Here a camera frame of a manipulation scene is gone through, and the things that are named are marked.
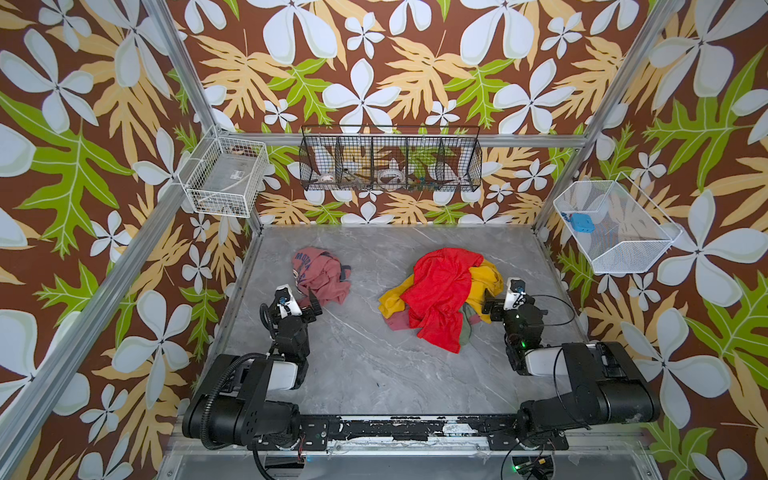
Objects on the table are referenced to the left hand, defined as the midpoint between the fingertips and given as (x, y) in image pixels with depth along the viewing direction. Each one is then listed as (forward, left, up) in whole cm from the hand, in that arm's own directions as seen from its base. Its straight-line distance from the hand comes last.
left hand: (290, 290), depth 86 cm
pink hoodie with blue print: (+14, -4, -9) cm, 17 cm away
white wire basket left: (+27, +20, +20) cm, 39 cm away
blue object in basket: (+16, -86, +13) cm, 88 cm away
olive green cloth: (-7, -52, -8) cm, 54 cm away
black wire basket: (+39, -29, +19) cm, 53 cm away
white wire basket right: (+11, -92, +15) cm, 94 cm away
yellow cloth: (+4, -58, +1) cm, 58 cm away
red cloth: (+3, -45, +2) cm, 45 cm away
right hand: (+3, -64, -3) cm, 64 cm away
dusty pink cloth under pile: (-4, -32, -12) cm, 35 cm away
